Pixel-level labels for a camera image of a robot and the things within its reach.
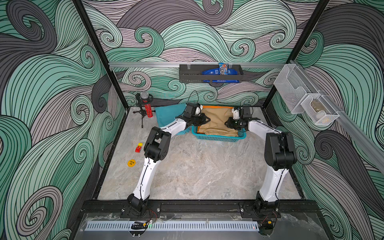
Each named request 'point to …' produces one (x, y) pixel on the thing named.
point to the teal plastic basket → (242, 135)
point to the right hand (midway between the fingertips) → (229, 123)
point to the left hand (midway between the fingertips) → (209, 117)
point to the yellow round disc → (131, 163)
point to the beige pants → (216, 126)
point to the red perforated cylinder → (149, 110)
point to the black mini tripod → (144, 98)
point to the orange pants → (217, 106)
